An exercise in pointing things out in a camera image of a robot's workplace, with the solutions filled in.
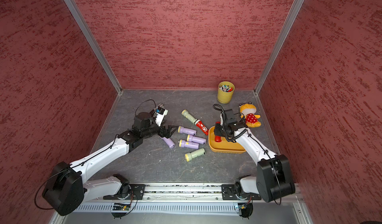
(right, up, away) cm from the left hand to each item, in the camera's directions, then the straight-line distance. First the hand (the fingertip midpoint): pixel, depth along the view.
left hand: (171, 126), depth 81 cm
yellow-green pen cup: (+35, +21, +22) cm, 47 cm away
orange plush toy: (+50, +7, +19) cm, 54 cm away
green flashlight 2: (+10, -17, +2) cm, 20 cm away
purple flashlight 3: (+6, -11, +6) cm, 14 cm away
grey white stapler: (-12, +11, +26) cm, 31 cm away
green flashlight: (+10, +3, +19) cm, 22 cm away
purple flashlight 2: (+14, -9, +9) cm, 19 cm away
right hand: (+26, -5, +6) cm, 27 cm away
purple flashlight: (-3, -11, +8) cm, 14 cm away
